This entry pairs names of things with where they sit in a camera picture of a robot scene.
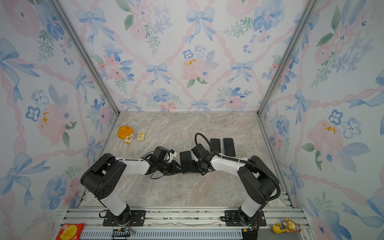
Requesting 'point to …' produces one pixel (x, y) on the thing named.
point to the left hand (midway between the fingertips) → (183, 170)
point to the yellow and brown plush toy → (287, 225)
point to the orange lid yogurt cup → (126, 133)
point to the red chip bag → (71, 231)
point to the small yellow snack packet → (141, 136)
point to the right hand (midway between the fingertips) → (191, 169)
